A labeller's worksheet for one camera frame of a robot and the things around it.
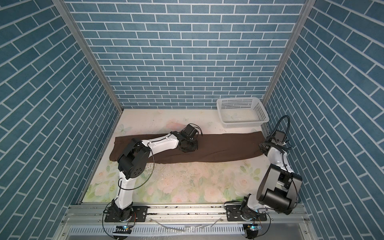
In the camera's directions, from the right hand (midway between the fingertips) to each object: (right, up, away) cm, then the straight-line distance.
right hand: (266, 144), depth 89 cm
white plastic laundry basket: (-6, +21, +30) cm, 37 cm away
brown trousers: (-35, -2, -2) cm, 35 cm away
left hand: (-41, -4, +7) cm, 42 cm away
